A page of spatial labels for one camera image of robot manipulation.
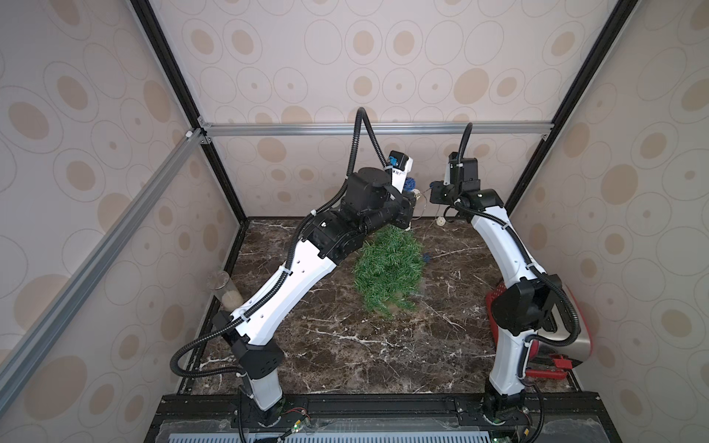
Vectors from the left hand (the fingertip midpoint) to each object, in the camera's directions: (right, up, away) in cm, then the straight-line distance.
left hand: (424, 192), depth 59 cm
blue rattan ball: (+12, -16, +49) cm, 53 cm away
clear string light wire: (+8, -3, +19) cm, 20 cm away
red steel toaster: (+35, -41, +10) cm, 55 cm away
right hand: (+16, +7, +28) cm, 33 cm away
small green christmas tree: (-6, -18, +12) cm, 23 cm away
